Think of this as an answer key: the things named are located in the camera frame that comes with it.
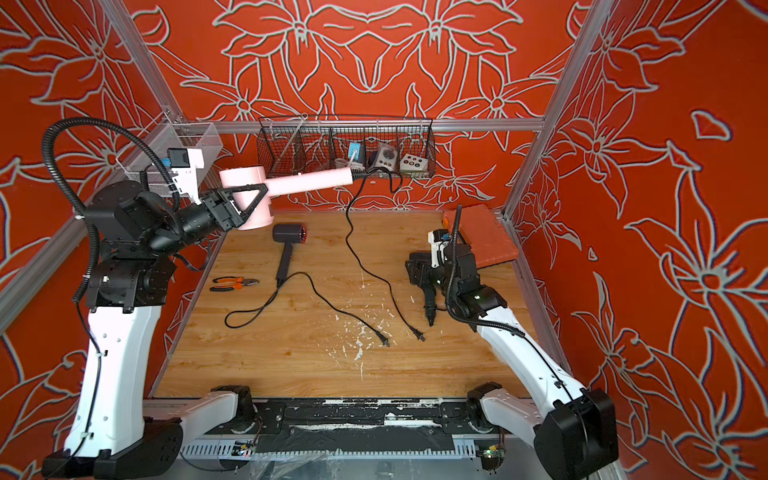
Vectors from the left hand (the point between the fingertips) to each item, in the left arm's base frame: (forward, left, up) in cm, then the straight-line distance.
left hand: (257, 187), depth 53 cm
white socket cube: (+41, -29, -21) cm, 54 cm away
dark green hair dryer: (+9, -38, -48) cm, 62 cm away
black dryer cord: (-2, +24, -52) cm, 57 cm away
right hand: (+6, -30, -29) cm, 42 cm away
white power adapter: (+38, -22, -18) cm, 48 cm away
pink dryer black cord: (+8, -21, -41) cm, 47 cm away
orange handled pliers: (+9, +26, -49) cm, 56 cm away
